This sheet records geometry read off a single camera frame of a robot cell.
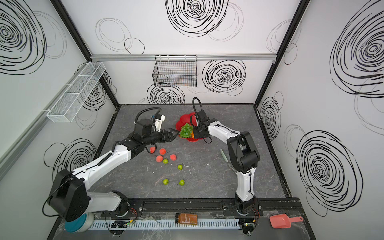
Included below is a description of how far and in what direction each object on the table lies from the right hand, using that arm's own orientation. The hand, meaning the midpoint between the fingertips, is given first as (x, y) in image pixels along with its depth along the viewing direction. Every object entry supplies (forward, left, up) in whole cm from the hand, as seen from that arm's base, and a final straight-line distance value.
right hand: (195, 133), depth 96 cm
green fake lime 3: (-29, +7, -4) cm, 31 cm away
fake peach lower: (-16, +22, -3) cm, 27 cm away
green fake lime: (-17, +18, -5) cm, 25 cm away
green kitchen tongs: (-16, -19, -5) cm, 25 cm away
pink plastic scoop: (-46, -42, -6) cm, 62 cm away
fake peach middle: (-12, +20, -3) cm, 24 cm away
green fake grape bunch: (+3, +6, -1) cm, 7 cm away
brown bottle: (-46, +4, -2) cm, 46 cm away
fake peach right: (-15, +13, -3) cm, 21 cm away
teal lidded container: (-49, +48, +1) cm, 68 cm away
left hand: (-9, +11, +15) cm, 20 cm away
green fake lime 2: (-29, +16, -4) cm, 33 cm away
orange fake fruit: (-2, +2, +1) cm, 3 cm away
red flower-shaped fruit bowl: (+18, +4, -6) cm, 19 cm away
